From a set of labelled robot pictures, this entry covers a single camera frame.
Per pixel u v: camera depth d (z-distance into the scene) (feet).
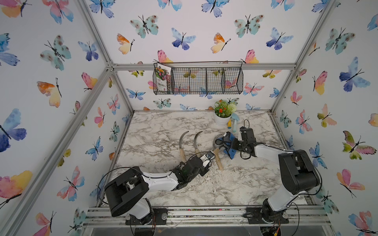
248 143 2.47
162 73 2.91
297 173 1.56
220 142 3.15
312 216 2.48
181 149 3.23
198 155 2.46
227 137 3.13
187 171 2.12
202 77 3.22
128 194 1.42
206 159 2.30
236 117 3.76
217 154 3.14
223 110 3.32
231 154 2.98
